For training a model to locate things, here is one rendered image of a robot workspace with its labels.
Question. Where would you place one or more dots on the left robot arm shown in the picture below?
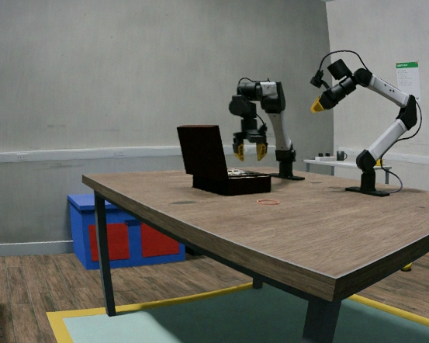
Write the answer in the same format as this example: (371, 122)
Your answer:
(368, 158)

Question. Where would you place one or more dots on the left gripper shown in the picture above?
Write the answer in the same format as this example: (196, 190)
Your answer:
(328, 99)

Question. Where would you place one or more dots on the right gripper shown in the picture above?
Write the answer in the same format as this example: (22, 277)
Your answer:
(238, 146)

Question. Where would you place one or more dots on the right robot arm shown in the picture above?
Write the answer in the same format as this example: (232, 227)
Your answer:
(285, 154)

